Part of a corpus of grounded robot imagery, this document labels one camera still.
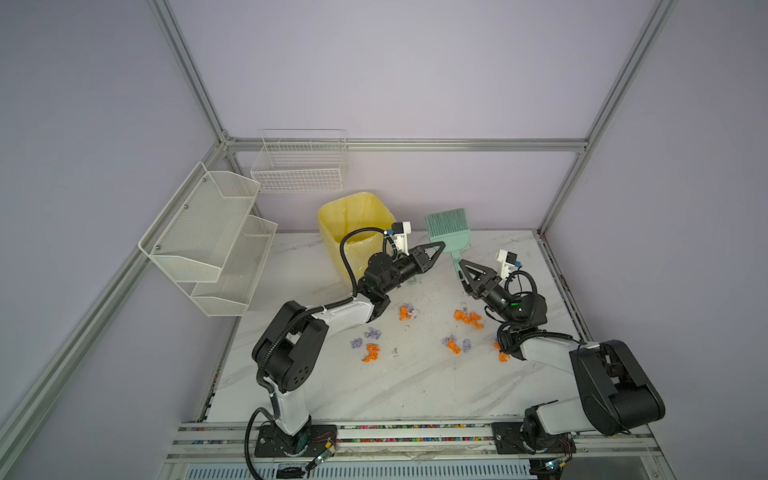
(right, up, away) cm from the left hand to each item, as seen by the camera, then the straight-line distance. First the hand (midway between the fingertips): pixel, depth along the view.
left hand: (446, 245), depth 76 cm
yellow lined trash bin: (-25, +13, +25) cm, 38 cm away
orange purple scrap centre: (-10, -21, +20) cm, 30 cm away
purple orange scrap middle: (+4, -29, +14) cm, 33 cm away
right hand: (+2, -6, -3) cm, 7 cm away
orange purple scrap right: (+19, -33, +12) cm, 39 cm away
